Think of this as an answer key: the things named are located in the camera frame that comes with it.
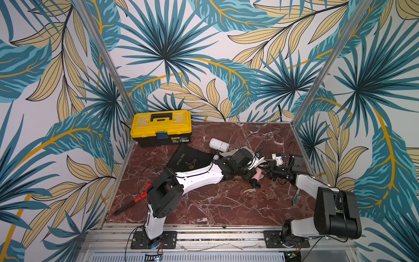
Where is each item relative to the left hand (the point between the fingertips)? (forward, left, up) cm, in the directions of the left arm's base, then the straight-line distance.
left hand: (253, 169), depth 81 cm
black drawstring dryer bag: (+15, +35, -14) cm, 41 cm away
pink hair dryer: (-1, -3, -3) cm, 4 cm away
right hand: (+4, -4, -5) cm, 8 cm away
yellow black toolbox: (+25, +53, +2) cm, 59 cm away
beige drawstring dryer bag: (-5, +9, +20) cm, 23 cm away
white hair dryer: (+21, +16, -8) cm, 27 cm away
